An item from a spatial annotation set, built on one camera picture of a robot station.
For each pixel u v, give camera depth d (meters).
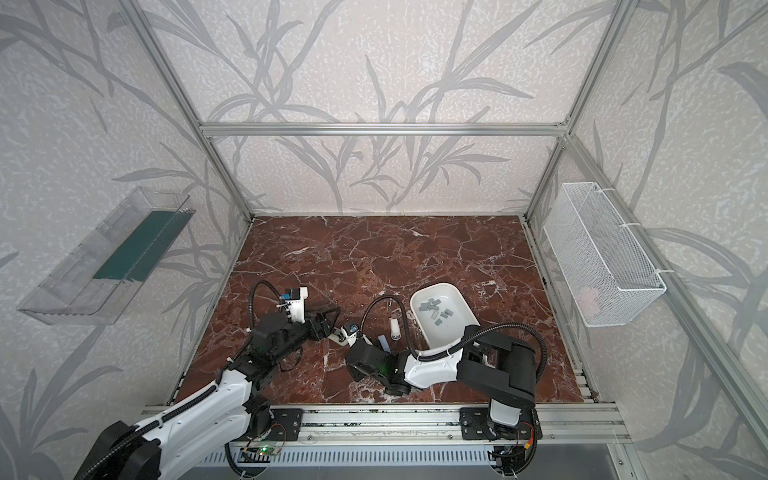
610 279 0.60
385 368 0.64
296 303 0.74
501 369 0.45
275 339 0.64
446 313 0.94
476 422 0.74
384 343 0.84
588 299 0.73
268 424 0.72
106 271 0.66
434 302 0.96
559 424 0.75
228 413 0.56
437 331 0.91
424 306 0.94
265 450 0.71
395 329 0.87
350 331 0.72
